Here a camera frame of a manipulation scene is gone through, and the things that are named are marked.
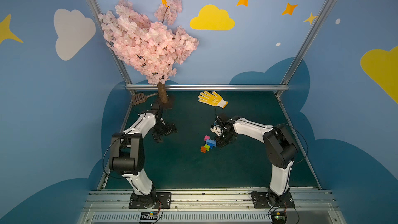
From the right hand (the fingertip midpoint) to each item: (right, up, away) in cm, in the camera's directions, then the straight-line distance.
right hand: (220, 143), depth 93 cm
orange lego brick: (-10, -3, -3) cm, 11 cm away
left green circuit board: (-37, -30, -20) cm, 51 cm away
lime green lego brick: (-8, -1, -2) cm, 8 cm away
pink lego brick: (-8, +3, 0) cm, 9 cm away
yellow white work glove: (-1, +29, +26) cm, 39 cm away
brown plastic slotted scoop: (-58, +30, +22) cm, 68 cm away
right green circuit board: (+26, -31, -20) cm, 45 cm away
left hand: (-30, +6, -2) cm, 31 cm away
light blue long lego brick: (-5, 0, -1) cm, 6 cm away
